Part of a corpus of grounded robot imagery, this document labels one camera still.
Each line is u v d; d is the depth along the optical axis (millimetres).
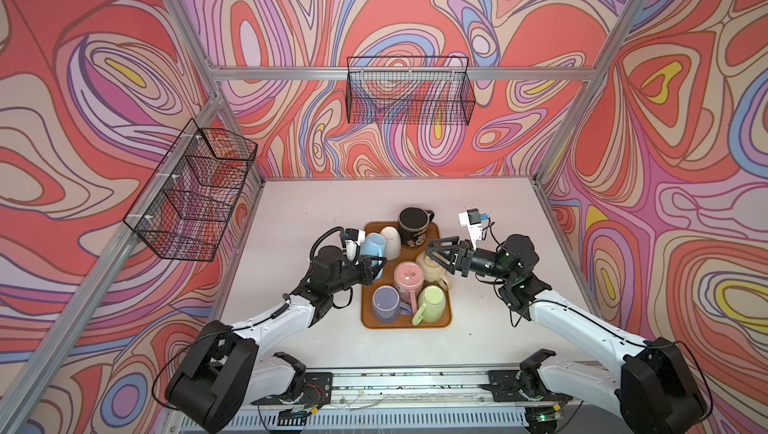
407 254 954
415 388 750
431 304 768
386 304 799
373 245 816
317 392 720
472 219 649
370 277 734
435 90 970
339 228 662
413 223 938
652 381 397
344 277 706
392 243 911
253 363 440
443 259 649
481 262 641
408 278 822
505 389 731
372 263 796
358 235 753
